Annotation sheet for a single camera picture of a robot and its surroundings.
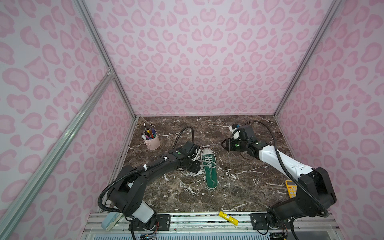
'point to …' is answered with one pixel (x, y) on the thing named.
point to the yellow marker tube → (231, 219)
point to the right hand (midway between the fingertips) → (225, 142)
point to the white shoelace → (208, 162)
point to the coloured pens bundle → (149, 134)
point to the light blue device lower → (110, 220)
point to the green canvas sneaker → (211, 174)
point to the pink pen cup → (154, 143)
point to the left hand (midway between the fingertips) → (198, 165)
